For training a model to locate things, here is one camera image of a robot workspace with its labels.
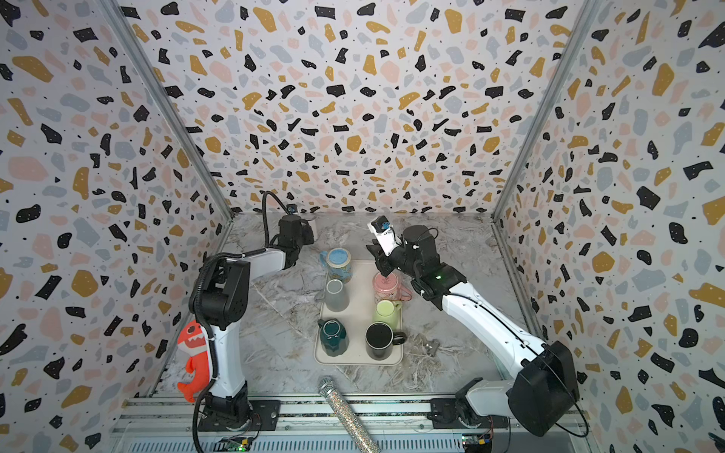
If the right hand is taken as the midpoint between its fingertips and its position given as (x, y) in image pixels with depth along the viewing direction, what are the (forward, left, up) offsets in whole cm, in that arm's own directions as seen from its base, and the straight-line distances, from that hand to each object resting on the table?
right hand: (373, 243), depth 76 cm
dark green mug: (-20, +10, -18) cm, 28 cm away
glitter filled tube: (-30, +12, -24) cm, 40 cm away
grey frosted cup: (-5, +12, -22) cm, 26 cm away
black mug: (-19, -2, -19) cm, 27 cm away
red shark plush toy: (-20, +50, -18) cm, 57 cm away
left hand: (+22, +25, -17) cm, 38 cm away
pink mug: (-4, -4, -18) cm, 18 cm away
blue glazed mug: (+5, +13, -17) cm, 22 cm away
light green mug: (-10, -4, -19) cm, 22 cm away
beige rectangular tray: (-9, +6, -27) cm, 29 cm away
